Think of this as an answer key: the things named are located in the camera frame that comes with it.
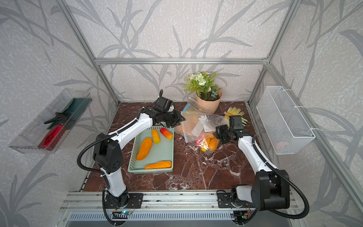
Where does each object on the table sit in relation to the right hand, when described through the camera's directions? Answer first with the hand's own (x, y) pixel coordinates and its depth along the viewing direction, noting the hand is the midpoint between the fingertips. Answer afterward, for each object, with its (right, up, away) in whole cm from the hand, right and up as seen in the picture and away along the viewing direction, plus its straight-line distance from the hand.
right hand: (211, 130), depth 84 cm
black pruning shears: (-74, +8, -19) cm, 77 cm away
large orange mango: (-41, -12, +4) cm, 43 cm away
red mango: (-7, -8, +3) cm, 11 cm away
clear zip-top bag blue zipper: (-13, +10, +12) cm, 20 cm away
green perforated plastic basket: (-37, -15, +7) cm, 40 cm away
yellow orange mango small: (-36, -6, +11) cm, 38 cm away
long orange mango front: (-31, -20, -4) cm, 37 cm away
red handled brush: (-71, 0, -26) cm, 75 cm away
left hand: (-16, +6, 0) cm, 17 cm away
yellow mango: (-5, -13, +3) cm, 14 cm away
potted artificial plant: (+1, +25, +21) cm, 33 cm away
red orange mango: (-29, -4, +12) cm, 32 cm away
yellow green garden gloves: (+24, +12, +30) cm, 40 cm away
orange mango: (+2, -9, +7) cm, 12 cm away
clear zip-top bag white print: (-4, +2, +3) cm, 6 cm away
